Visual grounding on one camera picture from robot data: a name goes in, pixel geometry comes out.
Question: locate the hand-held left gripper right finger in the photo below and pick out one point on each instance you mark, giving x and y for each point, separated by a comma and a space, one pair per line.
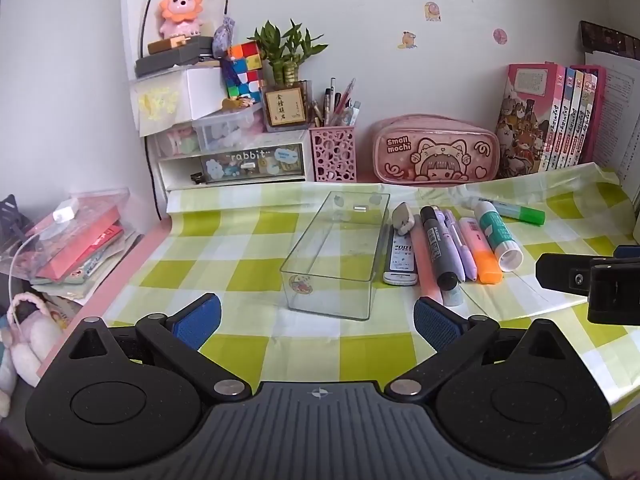
436, 325

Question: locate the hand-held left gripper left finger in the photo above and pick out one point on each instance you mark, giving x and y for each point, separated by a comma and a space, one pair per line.
197, 321

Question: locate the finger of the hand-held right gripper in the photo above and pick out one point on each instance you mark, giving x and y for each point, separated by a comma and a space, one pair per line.
562, 272
627, 251

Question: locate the grey-blue pen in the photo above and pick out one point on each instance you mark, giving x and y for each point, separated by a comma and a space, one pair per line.
452, 298

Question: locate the pink pen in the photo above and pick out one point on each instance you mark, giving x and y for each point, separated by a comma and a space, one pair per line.
426, 265

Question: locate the purple mechanical pencil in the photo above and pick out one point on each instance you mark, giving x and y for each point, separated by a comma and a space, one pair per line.
467, 265

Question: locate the green-capped pale blue highlighter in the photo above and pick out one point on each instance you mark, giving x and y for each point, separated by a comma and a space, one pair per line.
525, 214

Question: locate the white pencil lead case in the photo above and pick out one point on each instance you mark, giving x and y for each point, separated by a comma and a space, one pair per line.
400, 260

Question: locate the orange-capped pink highlighter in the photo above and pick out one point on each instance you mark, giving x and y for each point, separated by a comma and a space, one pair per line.
487, 265

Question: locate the white green glue stick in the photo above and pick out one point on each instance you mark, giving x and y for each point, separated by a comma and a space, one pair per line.
495, 232

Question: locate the black marker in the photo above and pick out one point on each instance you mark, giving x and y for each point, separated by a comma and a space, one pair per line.
437, 245

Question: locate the purple dome-topped pen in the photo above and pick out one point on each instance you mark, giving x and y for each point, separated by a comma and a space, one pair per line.
448, 237

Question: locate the grey white eraser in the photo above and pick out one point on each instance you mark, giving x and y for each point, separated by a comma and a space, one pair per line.
402, 219

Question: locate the clear plastic box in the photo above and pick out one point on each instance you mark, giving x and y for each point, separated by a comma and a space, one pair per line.
320, 260

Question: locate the green checkered tablecloth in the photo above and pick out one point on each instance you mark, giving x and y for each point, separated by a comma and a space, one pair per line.
240, 240

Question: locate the stack of pink notebooks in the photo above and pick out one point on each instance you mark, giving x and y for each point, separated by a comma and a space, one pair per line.
80, 250

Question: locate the white printed paper sheets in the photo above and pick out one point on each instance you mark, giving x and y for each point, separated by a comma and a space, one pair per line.
620, 110

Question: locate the book with red spine label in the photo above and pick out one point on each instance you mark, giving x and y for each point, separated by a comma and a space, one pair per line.
555, 120
566, 120
586, 115
576, 117

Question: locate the black binder clip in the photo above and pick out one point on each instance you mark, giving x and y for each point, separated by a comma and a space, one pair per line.
198, 178

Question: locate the white drawer organiser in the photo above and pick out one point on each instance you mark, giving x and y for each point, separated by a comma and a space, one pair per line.
177, 172

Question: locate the white pink plush toy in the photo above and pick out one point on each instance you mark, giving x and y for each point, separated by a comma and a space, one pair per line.
35, 340

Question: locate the white charger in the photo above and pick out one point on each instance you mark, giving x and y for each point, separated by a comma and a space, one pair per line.
66, 211

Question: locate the pink cartoon pencil case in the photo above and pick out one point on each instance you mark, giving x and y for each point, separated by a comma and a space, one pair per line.
435, 150

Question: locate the clear lidded storage box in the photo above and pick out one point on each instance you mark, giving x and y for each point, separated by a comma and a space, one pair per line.
225, 130

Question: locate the pink perforated pen holder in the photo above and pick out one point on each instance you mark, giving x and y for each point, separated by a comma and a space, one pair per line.
332, 155

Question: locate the black rack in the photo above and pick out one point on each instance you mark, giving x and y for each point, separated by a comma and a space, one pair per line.
11, 220

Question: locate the dark patterned board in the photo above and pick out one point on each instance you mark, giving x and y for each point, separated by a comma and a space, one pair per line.
607, 37

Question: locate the translucent sheet with yellow print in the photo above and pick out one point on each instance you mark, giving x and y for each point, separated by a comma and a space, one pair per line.
157, 107

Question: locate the small figurine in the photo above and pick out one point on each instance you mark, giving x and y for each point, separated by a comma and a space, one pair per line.
237, 103

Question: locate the white cardboard box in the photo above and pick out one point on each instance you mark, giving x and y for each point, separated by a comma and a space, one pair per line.
202, 92

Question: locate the bunch of pens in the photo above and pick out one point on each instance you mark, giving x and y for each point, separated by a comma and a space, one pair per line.
337, 105

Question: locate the colourful puzzle cube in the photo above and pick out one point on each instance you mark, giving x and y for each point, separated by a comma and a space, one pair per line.
245, 70

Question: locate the dark grey box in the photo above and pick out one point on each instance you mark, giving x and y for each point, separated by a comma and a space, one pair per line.
170, 62

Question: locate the small brown box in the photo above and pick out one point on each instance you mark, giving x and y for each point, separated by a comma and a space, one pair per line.
167, 45

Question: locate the potted lucky bamboo plant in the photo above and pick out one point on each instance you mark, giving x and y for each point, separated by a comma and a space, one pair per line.
287, 55

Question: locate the purple sachet with tassel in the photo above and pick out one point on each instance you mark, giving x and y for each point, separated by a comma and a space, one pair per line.
222, 35

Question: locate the pink orange lion toy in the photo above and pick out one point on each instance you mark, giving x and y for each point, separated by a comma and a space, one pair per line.
180, 10

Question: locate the pink round wall sticker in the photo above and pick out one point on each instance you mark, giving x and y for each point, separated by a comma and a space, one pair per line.
500, 36

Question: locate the animal wall sticker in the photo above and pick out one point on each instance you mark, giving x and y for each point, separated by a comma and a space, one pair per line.
408, 40

